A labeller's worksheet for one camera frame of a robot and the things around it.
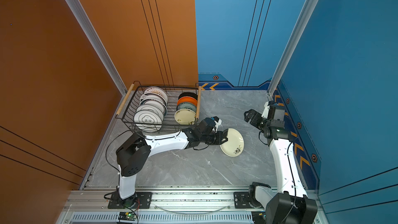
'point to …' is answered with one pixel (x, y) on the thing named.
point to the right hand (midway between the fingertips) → (251, 116)
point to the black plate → (188, 94)
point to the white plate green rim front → (148, 121)
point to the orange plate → (187, 99)
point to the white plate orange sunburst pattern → (157, 90)
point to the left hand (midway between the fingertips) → (230, 139)
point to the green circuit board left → (127, 215)
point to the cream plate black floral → (235, 145)
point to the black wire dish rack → (127, 110)
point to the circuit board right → (259, 217)
